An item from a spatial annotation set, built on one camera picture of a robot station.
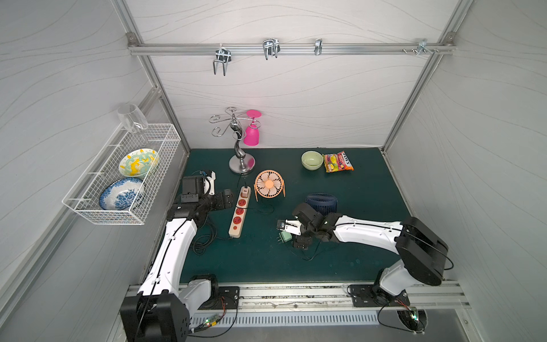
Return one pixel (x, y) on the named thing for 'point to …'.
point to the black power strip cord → (207, 236)
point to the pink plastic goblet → (251, 137)
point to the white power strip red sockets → (239, 213)
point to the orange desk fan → (269, 184)
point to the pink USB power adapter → (245, 192)
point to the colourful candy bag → (337, 162)
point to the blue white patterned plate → (121, 194)
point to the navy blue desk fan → (324, 203)
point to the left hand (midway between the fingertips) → (222, 196)
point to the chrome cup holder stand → (241, 162)
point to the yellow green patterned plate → (139, 162)
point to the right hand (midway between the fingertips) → (295, 225)
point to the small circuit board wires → (209, 322)
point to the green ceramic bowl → (312, 159)
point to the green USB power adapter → (285, 236)
